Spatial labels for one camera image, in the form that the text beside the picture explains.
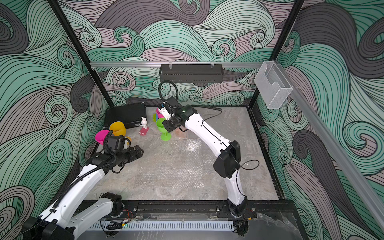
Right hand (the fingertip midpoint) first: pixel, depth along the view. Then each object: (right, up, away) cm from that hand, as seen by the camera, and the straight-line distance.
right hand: (167, 126), depth 81 cm
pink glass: (-30, -4, -12) cm, 32 cm away
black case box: (-34, +7, +33) cm, 48 cm away
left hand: (-16, -15, -1) cm, 22 cm away
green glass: (-3, -8, +20) cm, 22 cm away
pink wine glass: (-7, +6, +16) cm, 19 cm away
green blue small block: (-14, +5, +31) cm, 35 cm away
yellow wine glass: (-31, -2, +9) cm, 33 cm away
